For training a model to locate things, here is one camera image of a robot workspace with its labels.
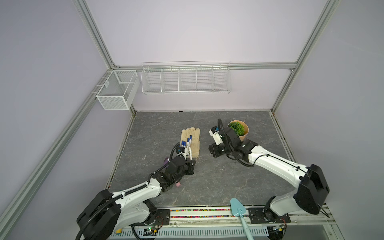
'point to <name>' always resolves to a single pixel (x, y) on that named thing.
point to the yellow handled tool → (119, 231)
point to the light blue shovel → (238, 209)
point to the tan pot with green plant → (240, 127)
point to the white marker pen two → (184, 144)
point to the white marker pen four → (190, 140)
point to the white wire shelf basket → (186, 77)
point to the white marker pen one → (182, 145)
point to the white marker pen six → (190, 153)
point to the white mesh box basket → (119, 90)
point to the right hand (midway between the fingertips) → (209, 149)
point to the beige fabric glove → (195, 133)
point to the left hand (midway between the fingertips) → (195, 163)
